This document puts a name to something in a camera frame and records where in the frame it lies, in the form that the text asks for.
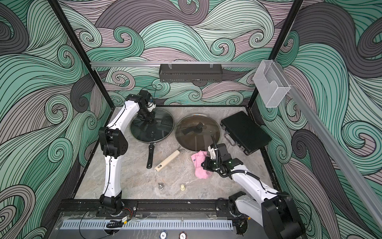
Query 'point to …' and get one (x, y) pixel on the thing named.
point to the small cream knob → (182, 188)
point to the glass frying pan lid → (155, 132)
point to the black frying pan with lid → (150, 151)
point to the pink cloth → (197, 159)
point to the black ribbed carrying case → (241, 130)
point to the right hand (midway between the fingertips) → (200, 165)
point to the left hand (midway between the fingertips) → (150, 118)
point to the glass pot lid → (195, 132)
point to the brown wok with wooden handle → (160, 166)
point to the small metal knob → (160, 186)
